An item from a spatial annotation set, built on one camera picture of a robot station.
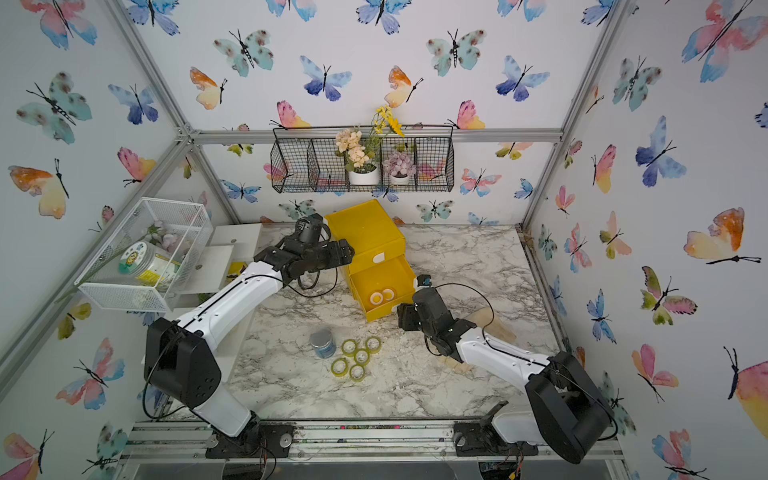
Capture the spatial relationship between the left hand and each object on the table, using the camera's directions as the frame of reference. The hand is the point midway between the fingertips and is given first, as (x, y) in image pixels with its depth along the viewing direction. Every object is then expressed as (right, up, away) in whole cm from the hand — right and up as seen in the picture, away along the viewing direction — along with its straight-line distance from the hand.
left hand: (346, 250), depth 85 cm
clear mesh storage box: (-43, +6, -5) cm, 44 cm away
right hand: (+17, -16, +1) cm, 23 cm away
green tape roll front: (+3, -35, -1) cm, 35 cm away
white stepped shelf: (-32, 0, -1) cm, 32 cm away
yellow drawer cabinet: (+9, -7, +4) cm, 12 cm away
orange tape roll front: (+8, -15, +6) cm, 18 cm away
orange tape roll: (+12, -13, +7) cm, 19 cm away
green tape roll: (-2, -33, 0) cm, 33 cm away
